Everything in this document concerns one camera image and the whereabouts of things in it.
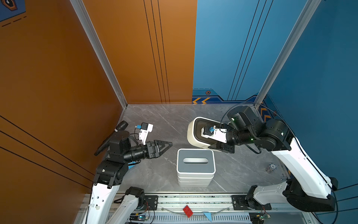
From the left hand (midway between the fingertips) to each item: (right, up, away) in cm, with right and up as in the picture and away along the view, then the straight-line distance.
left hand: (168, 144), depth 59 cm
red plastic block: (+9, -36, +10) cm, 38 cm away
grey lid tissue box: (+13, -10, +6) cm, 17 cm away
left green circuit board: (-16, -40, +11) cm, 44 cm away
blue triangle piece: (+19, -37, +9) cm, 42 cm away
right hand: (+19, +3, -1) cm, 19 cm away
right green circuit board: (+47, -38, +10) cm, 61 cm away
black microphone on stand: (-27, +7, +15) cm, 32 cm away
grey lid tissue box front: (+12, -24, +14) cm, 30 cm away
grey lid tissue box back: (+13, -19, +9) cm, 25 cm away
